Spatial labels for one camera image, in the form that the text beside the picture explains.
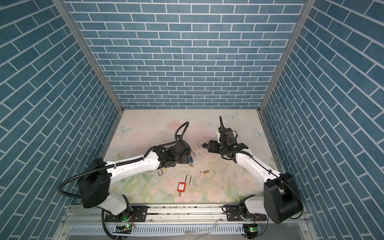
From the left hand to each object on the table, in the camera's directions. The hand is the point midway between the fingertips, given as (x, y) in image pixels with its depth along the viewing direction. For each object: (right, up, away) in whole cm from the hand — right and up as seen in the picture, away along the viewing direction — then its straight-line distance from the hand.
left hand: (186, 156), depth 85 cm
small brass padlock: (+11, -11, +3) cm, 16 cm away
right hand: (+14, +7, +2) cm, 16 cm away
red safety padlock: (-2, -16, -3) cm, 16 cm away
